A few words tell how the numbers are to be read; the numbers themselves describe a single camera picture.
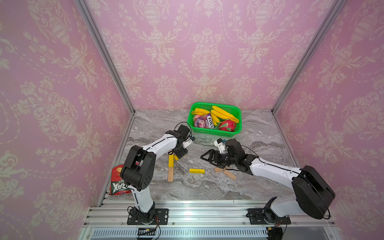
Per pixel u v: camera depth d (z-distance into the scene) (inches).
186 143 33.8
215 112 42.4
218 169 34.8
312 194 16.8
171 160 36.4
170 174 34.6
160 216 29.4
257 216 28.7
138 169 19.0
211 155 29.2
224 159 28.3
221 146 30.8
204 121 40.9
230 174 34.4
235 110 43.5
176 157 33.7
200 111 43.4
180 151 32.8
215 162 28.6
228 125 39.4
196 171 34.6
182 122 30.0
